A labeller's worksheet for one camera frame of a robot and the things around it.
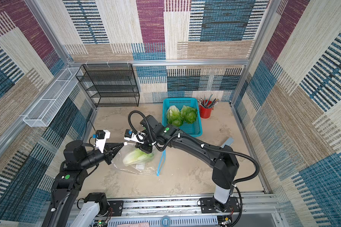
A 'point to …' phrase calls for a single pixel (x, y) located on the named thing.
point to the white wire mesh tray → (44, 111)
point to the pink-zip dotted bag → (148, 167)
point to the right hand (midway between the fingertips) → (141, 145)
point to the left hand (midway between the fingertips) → (122, 144)
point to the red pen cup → (205, 113)
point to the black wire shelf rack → (110, 85)
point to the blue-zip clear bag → (161, 163)
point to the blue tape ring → (164, 217)
